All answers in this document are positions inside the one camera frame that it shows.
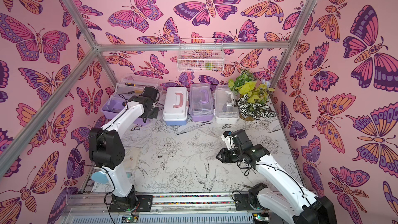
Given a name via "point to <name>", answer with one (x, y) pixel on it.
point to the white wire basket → (200, 55)
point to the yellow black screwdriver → (133, 84)
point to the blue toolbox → (175, 104)
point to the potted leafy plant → (251, 98)
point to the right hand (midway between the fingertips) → (219, 155)
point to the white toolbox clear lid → (224, 106)
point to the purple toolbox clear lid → (200, 99)
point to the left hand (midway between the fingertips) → (152, 112)
